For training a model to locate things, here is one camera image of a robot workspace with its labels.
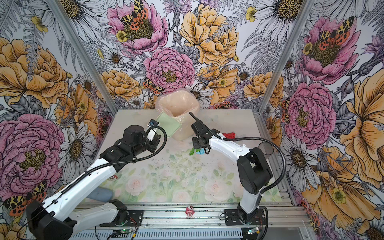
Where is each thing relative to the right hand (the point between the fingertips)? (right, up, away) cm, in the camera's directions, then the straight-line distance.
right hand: (200, 146), depth 91 cm
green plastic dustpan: (-17, +13, -8) cm, 22 cm away
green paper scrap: (-5, -5, +7) cm, 10 cm away
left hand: (-22, +5, -13) cm, 27 cm away
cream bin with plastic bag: (-12, +26, +12) cm, 31 cm away
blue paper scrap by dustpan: (+1, -4, +6) cm, 8 cm away
